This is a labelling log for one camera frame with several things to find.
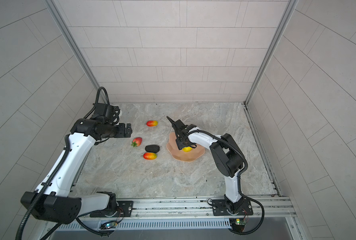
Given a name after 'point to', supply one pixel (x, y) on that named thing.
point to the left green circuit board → (110, 225)
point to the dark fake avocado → (152, 148)
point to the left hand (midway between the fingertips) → (127, 128)
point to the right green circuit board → (239, 222)
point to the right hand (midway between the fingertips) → (184, 144)
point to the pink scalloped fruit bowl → (192, 155)
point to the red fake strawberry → (136, 141)
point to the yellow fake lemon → (187, 149)
